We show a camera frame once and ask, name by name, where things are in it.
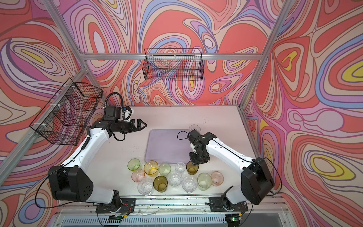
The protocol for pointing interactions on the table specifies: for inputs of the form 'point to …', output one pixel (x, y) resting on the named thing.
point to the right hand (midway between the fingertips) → (197, 166)
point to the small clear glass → (180, 167)
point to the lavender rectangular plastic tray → (167, 146)
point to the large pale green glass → (204, 181)
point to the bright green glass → (133, 164)
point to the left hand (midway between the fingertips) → (142, 126)
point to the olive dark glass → (160, 183)
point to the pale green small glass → (164, 169)
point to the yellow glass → (151, 168)
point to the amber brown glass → (192, 169)
